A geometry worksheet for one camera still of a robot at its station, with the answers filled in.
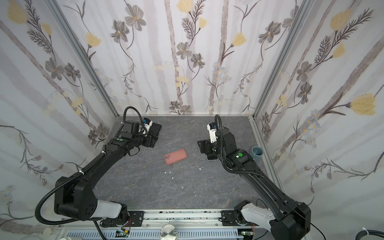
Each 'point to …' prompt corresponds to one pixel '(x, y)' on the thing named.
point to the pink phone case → (175, 156)
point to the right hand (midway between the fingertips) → (202, 138)
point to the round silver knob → (168, 232)
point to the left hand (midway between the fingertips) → (150, 132)
